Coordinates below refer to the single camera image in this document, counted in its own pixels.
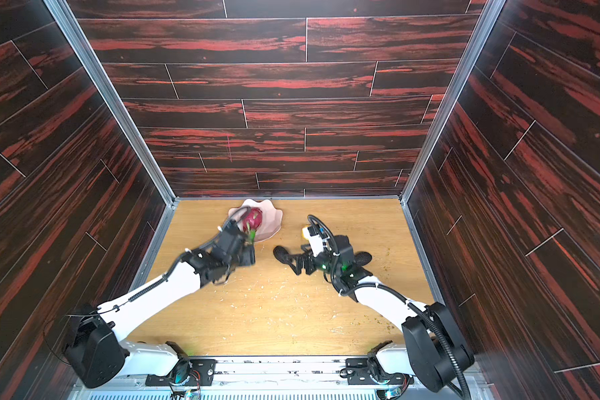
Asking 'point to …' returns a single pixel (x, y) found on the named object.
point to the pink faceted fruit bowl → (271, 221)
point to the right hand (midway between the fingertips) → (298, 248)
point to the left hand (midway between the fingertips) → (249, 250)
